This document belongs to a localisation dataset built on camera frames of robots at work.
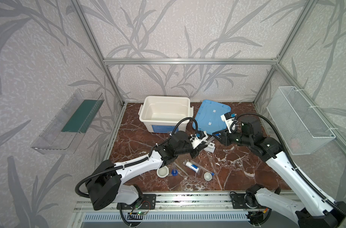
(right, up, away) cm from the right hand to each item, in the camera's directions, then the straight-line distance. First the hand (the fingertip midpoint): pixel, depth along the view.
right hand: (214, 129), depth 71 cm
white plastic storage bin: (-32, +8, +41) cm, 53 cm away
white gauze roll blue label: (-10, -24, +12) cm, 29 cm away
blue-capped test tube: (-4, -25, +14) cm, 29 cm away
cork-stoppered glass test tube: (-2, -5, 0) cm, 5 cm away
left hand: (-3, -7, +3) cm, 8 cm away
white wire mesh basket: (+38, 0, -8) cm, 39 cm away
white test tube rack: (+2, -14, +20) cm, 25 cm away
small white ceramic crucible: (-1, -29, +11) cm, 31 cm away
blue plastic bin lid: (+4, +5, +41) cm, 41 cm away
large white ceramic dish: (-28, -27, +12) cm, 40 cm away
